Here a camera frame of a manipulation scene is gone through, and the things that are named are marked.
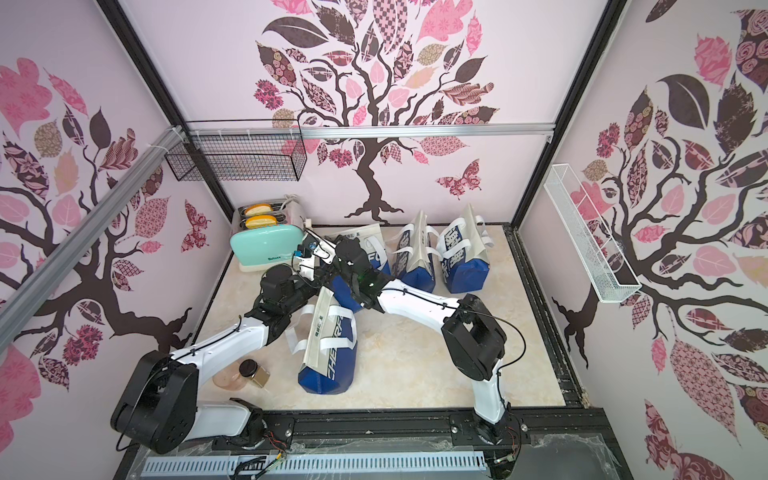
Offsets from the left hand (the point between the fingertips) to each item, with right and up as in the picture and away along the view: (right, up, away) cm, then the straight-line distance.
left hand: (337, 272), depth 83 cm
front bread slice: (-29, +16, +11) cm, 35 cm away
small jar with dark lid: (-21, -24, -9) cm, 33 cm away
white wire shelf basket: (+65, +1, -18) cm, 68 cm away
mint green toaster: (-25, +7, +13) cm, 29 cm away
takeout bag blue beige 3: (+37, +7, +6) cm, 38 cm away
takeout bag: (+10, +8, +1) cm, 13 cm away
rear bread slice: (-31, +21, +17) cm, 41 cm away
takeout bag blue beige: (+1, -16, -17) cm, 23 cm away
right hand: (-1, +10, -3) cm, 11 cm away
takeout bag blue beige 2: (+22, +4, 0) cm, 22 cm away
